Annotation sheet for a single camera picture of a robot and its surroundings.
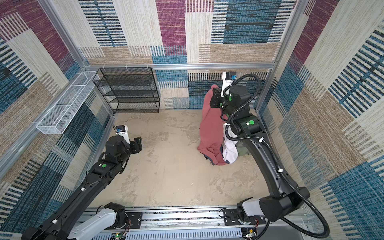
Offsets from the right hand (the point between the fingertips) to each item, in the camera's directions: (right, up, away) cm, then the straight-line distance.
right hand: (213, 91), depth 66 cm
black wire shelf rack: (-55, +10, +43) cm, 71 cm away
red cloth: (+2, -18, +23) cm, 30 cm away
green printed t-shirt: (+20, -29, +22) cm, 42 cm away
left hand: (-39, -20, +12) cm, 45 cm away
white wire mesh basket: (-73, -12, +5) cm, 74 cm away
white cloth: (+13, -31, +24) cm, 41 cm away
